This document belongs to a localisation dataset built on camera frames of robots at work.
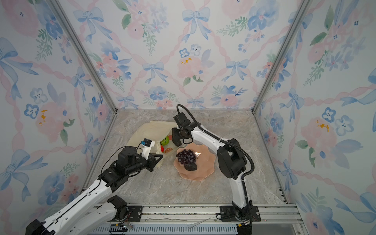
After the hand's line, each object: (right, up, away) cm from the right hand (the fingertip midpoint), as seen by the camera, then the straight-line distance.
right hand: (176, 133), depth 93 cm
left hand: (-5, -10, -18) cm, 21 cm away
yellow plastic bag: (-7, +1, -11) cm, 14 cm away
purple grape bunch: (+6, -13, -5) cm, 16 cm away
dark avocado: (+9, -19, -7) cm, 22 cm away
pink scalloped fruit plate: (+18, -18, -3) cm, 25 cm away
